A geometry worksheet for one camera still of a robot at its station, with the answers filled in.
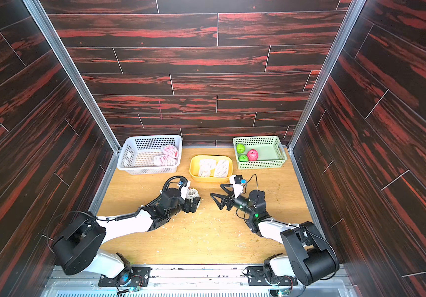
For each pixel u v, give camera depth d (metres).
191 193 0.84
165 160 1.04
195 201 0.80
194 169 1.06
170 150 1.08
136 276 0.73
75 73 0.84
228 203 0.72
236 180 0.72
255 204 0.64
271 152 1.17
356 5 0.65
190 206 0.78
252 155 1.08
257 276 0.73
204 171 1.00
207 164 1.05
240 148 1.13
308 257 0.43
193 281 0.73
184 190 0.75
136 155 1.15
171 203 0.67
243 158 1.07
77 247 0.43
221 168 1.06
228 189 0.82
